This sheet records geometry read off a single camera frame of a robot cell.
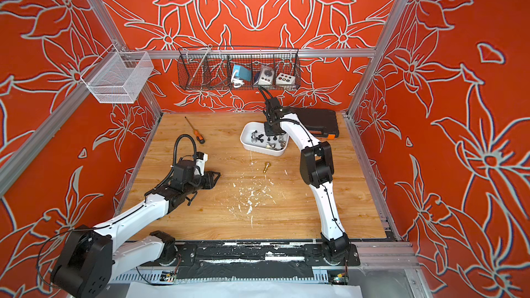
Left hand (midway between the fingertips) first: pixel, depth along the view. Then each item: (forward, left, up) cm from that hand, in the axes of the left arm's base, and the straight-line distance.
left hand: (218, 173), depth 86 cm
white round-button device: (+36, -18, +24) cm, 47 cm away
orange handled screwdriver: (+23, +16, -6) cm, 29 cm away
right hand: (+25, -20, +1) cm, 32 cm away
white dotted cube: (+40, -26, +21) cm, 52 cm away
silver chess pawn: (+25, -12, -7) cm, 29 cm away
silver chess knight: (+24, -27, -7) cm, 37 cm away
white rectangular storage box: (+32, -14, -6) cm, 36 cm away
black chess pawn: (+25, -16, -7) cm, 31 cm away
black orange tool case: (+36, -49, -3) cm, 61 cm away
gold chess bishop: (+9, -21, -6) cm, 23 cm away
